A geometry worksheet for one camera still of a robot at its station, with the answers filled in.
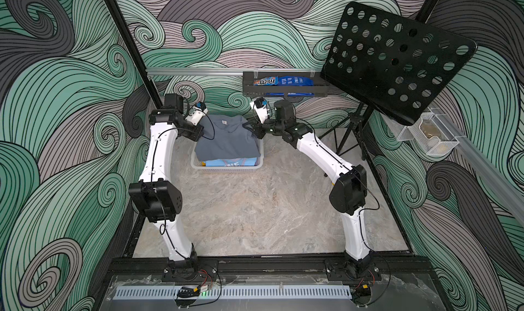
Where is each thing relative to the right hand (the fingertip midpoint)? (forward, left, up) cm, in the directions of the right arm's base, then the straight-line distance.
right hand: (248, 122), depth 83 cm
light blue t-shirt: (-5, +3, -21) cm, 22 cm away
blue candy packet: (+22, -16, +6) cm, 28 cm away
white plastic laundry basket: (-8, +24, -20) cm, 32 cm away
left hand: (-2, +21, -2) cm, 21 cm away
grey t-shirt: (-3, +9, -6) cm, 11 cm away
